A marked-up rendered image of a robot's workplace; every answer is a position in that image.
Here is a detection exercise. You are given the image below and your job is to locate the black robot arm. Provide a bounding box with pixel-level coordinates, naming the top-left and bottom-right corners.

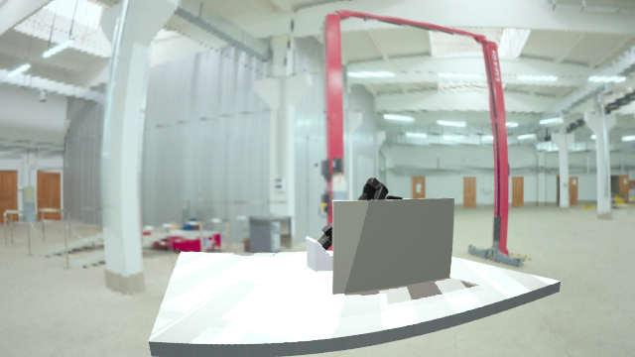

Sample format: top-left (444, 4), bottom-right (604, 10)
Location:
top-left (317, 178), bottom-right (389, 250)

